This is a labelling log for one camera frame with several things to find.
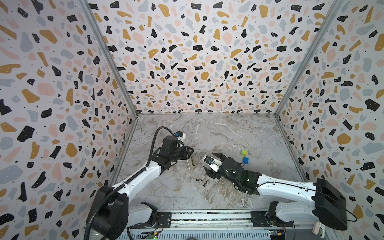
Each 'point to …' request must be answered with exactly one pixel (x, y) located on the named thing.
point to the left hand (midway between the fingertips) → (193, 148)
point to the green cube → (244, 153)
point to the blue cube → (245, 160)
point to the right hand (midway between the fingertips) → (207, 157)
